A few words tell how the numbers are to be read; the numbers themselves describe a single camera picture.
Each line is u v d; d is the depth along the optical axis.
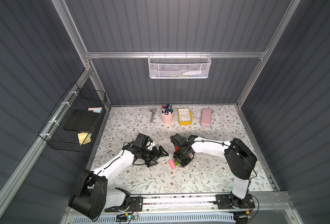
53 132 0.62
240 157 0.52
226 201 0.74
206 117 1.12
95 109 0.81
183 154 0.74
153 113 1.13
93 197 0.41
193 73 0.89
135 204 0.73
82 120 0.74
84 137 0.61
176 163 0.86
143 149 0.72
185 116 1.09
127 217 0.70
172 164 0.88
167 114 1.01
